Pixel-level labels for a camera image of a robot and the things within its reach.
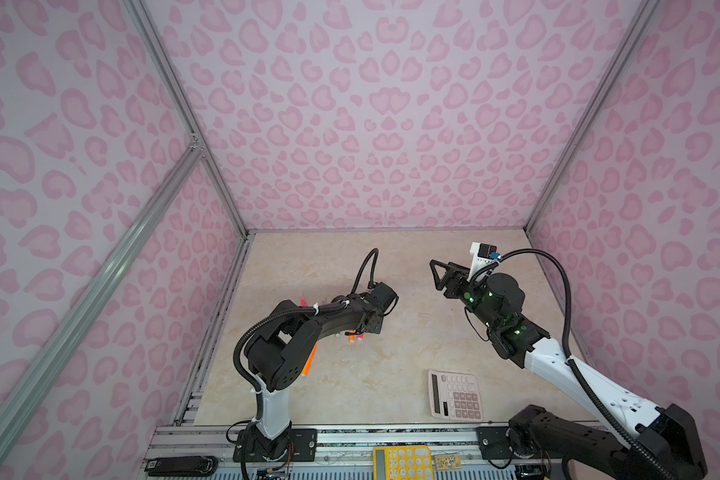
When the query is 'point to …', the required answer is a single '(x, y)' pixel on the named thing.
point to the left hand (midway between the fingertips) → (369, 317)
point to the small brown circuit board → (448, 462)
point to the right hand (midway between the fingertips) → (439, 262)
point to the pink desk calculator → (455, 396)
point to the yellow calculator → (402, 462)
